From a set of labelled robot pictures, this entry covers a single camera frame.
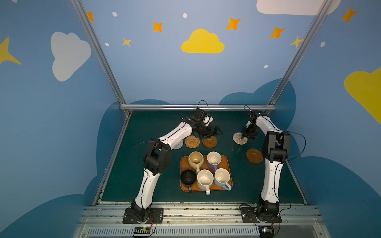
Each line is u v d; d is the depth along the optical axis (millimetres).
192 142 1042
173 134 616
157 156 571
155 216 739
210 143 1019
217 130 820
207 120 831
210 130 819
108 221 736
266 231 733
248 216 743
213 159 920
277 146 625
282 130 650
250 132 933
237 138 1064
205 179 858
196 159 929
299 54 864
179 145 1013
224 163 934
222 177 841
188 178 860
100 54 848
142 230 727
